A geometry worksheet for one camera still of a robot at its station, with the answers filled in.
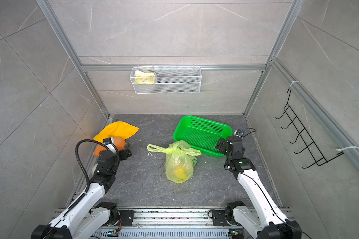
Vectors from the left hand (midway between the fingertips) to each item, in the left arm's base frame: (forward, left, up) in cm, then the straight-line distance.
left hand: (121, 143), depth 82 cm
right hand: (-2, -60, +1) cm, 60 cm away
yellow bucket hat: (+22, +12, -14) cm, 29 cm away
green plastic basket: (+17, -49, -17) cm, 55 cm away
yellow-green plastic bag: (-11, -33, -1) cm, 35 cm away
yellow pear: (-14, -33, -12) cm, 38 cm away
